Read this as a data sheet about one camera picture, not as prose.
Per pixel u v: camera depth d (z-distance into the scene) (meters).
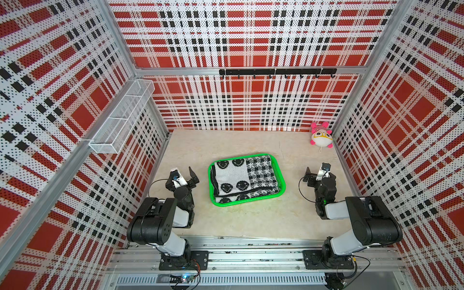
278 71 0.89
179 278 0.70
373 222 0.45
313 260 0.72
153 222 0.45
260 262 0.75
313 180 0.82
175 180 0.72
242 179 0.88
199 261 0.74
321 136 1.11
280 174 0.91
